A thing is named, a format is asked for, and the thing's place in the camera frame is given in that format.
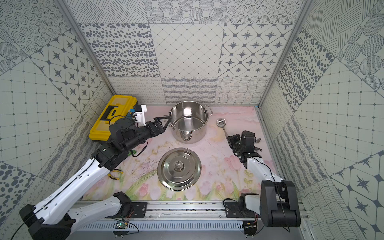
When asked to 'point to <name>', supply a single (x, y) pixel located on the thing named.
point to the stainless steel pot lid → (179, 169)
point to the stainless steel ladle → (221, 122)
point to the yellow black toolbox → (119, 106)
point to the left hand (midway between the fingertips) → (165, 116)
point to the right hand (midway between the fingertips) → (226, 137)
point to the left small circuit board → (121, 225)
